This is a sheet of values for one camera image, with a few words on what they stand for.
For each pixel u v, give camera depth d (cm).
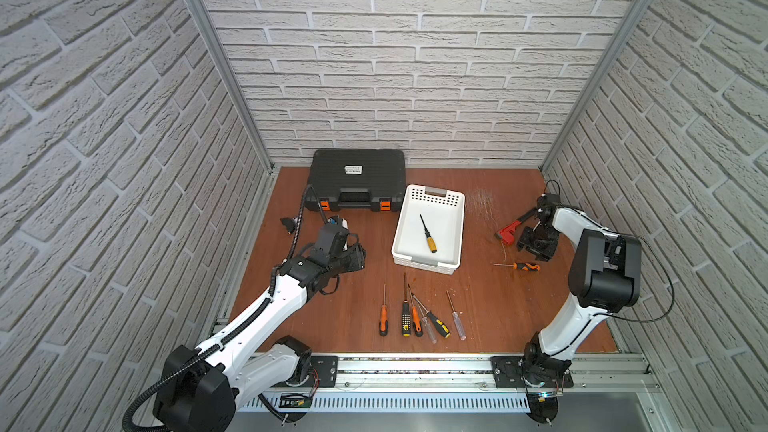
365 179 110
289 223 100
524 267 91
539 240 79
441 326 79
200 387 38
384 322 80
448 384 73
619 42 83
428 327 80
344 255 67
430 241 97
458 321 81
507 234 98
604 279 51
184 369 38
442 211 104
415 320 80
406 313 83
